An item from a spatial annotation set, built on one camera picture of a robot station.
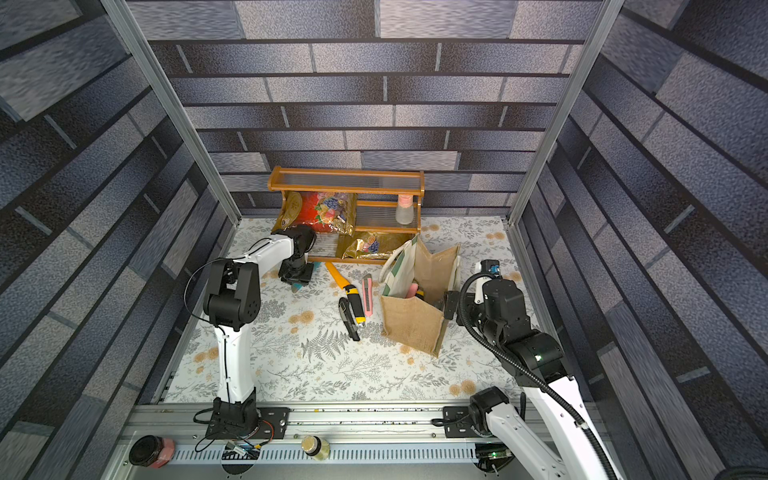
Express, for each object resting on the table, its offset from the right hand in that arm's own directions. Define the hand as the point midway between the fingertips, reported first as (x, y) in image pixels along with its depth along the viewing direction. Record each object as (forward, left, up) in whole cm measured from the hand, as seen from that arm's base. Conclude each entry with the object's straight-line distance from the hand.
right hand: (462, 292), depth 70 cm
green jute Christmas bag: (-1, +10, -15) cm, 18 cm away
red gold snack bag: (+32, +37, -4) cm, 49 cm away
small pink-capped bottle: (+34, +13, -6) cm, 37 cm away
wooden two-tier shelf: (+39, +19, -6) cm, 44 cm away
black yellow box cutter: (+4, +32, -24) cm, 40 cm away
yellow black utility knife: (+13, +8, -24) cm, 29 cm away
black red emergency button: (-32, +69, -15) cm, 78 cm away
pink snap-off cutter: (+13, +26, -24) cm, 37 cm away
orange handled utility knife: (+13, +31, -23) cm, 41 cm away
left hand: (+18, +49, -23) cm, 57 cm away
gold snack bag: (+30, +26, -19) cm, 44 cm away
